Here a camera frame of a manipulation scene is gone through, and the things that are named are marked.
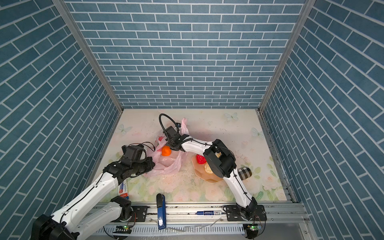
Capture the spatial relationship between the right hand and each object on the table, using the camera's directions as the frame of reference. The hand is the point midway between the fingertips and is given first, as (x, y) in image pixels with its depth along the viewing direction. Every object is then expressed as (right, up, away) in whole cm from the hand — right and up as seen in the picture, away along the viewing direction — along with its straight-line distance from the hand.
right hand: (169, 138), depth 98 cm
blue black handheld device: (0, -29, -22) cm, 37 cm away
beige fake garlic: (+25, -15, -14) cm, 32 cm away
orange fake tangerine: (0, -7, -7) cm, 10 cm away
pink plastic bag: (+2, -15, -6) cm, 17 cm away
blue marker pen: (+25, -35, -24) cm, 49 cm away
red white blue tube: (-21, -26, -18) cm, 38 cm away
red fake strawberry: (+21, -11, -13) cm, 27 cm away
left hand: (-4, -12, -16) cm, 21 cm away
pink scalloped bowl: (+21, -18, -13) cm, 30 cm away
